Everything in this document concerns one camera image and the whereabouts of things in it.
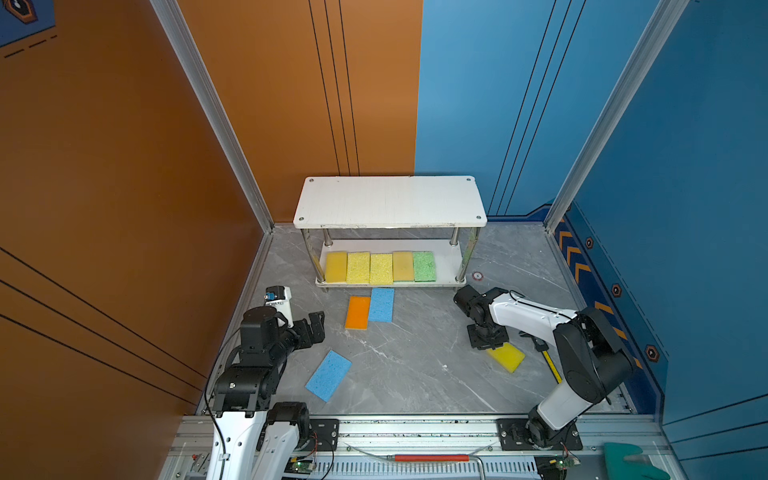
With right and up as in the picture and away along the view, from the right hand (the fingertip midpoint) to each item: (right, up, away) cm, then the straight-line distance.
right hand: (483, 345), depth 88 cm
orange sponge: (-38, +8, +6) cm, 40 cm away
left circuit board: (-49, -23, -18) cm, 57 cm away
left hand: (-48, +13, -16) cm, 52 cm away
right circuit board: (+13, -21, -19) cm, 32 cm away
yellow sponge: (+7, -2, -3) cm, 8 cm away
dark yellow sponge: (-24, +24, +9) cm, 34 cm away
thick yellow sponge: (-46, +24, +9) cm, 52 cm away
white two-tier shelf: (-27, +38, -13) cm, 48 cm away
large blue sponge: (-45, -6, -7) cm, 46 cm away
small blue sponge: (-31, +10, +6) cm, 33 cm away
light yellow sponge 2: (-31, +22, +8) cm, 39 cm away
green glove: (+24, -21, -21) cm, 39 cm away
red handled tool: (-18, -21, -18) cm, 33 cm away
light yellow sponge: (-39, +23, +10) cm, 46 cm away
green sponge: (-17, +23, +9) cm, 30 cm away
